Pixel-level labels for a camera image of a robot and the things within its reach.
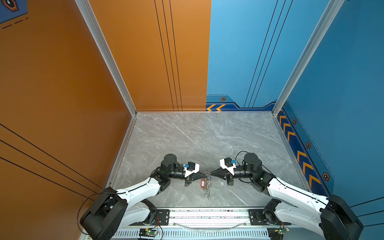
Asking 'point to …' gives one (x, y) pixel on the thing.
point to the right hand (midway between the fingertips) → (211, 173)
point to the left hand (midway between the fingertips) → (205, 175)
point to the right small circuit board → (281, 231)
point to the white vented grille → (134, 235)
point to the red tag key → (202, 183)
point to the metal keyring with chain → (207, 184)
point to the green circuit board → (147, 232)
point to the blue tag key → (211, 178)
